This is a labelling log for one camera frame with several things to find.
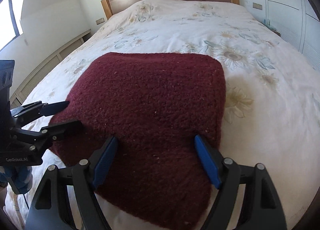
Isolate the bed with floral duvet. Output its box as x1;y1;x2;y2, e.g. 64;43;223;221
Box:
5;0;320;230

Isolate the maroon knitted sweater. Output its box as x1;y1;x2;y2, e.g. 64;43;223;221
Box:
49;52;227;230

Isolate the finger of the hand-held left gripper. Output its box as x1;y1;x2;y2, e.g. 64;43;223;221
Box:
11;119;84;155
10;100;70;127

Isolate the person's left forearm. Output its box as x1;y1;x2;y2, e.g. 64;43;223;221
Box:
0;165;33;195

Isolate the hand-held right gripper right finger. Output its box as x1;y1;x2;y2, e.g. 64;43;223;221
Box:
194;134;288;230

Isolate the low louvered wall cabinet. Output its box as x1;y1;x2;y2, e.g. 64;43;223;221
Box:
10;29;92;106

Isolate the window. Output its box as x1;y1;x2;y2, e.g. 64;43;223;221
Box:
0;0;23;48

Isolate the wooden nightstand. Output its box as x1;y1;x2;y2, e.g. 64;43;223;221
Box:
262;21;282;37

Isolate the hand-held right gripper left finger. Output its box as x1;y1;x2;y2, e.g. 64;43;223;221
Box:
25;136;119;230

